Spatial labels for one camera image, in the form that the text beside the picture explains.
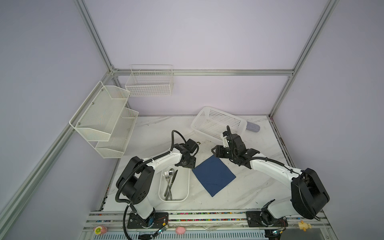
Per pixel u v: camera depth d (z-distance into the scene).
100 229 0.67
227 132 0.77
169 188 0.84
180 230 0.70
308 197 0.43
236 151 0.66
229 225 0.73
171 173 0.88
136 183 0.45
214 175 0.89
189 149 0.71
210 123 1.15
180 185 0.87
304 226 0.68
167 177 0.88
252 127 1.11
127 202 0.50
